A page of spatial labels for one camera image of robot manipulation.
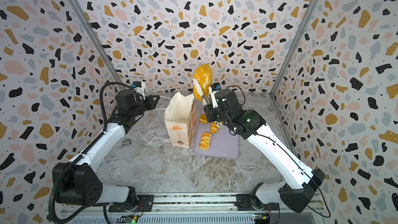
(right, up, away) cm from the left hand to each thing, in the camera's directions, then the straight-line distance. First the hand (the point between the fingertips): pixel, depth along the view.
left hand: (159, 93), depth 79 cm
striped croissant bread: (+29, -20, +22) cm, 41 cm away
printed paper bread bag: (+6, -13, +24) cm, 28 cm away
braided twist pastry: (+23, -27, +12) cm, 38 cm away
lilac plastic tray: (+29, -27, +18) cm, 43 cm away
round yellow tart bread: (+22, -14, +22) cm, 34 cm away
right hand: (+23, -6, -12) cm, 27 cm away
